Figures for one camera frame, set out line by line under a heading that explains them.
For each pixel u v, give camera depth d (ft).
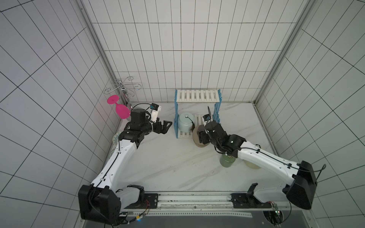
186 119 3.02
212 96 2.86
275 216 2.20
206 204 2.38
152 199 2.38
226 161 2.61
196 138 2.45
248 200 2.12
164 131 2.26
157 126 2.21
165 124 2.27
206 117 2.20
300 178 1.30
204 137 2.25
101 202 1.24
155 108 2.17
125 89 2.95
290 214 2.24
